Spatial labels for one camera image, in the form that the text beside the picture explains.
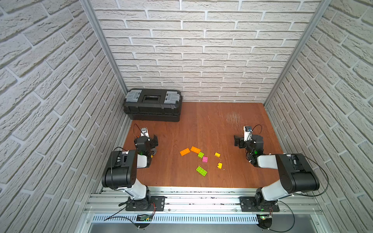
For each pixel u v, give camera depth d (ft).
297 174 1.50
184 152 3.03
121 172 1.50
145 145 2.39
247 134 2.64
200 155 2.95
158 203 2.41
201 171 2.79
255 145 2.34
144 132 2.66
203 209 2.41
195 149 3.09
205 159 2.89
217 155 2.97
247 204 2.42
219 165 2.85
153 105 3.17
